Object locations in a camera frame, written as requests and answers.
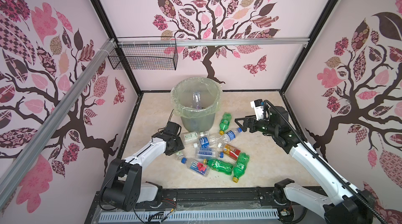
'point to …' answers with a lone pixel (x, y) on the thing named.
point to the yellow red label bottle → (231, 152)
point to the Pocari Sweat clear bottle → (208, 142)
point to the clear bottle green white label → (191, 137)
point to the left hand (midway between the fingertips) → (179, 149)
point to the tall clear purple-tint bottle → (197, 100)
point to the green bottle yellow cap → (243, 159)
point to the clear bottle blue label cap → (230, 135)
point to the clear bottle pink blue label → (196, 166)
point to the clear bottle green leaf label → (179, 155)
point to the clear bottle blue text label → (208, 153)
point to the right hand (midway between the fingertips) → (242, 117)
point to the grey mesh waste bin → (198, 125)
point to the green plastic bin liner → (181, 96)
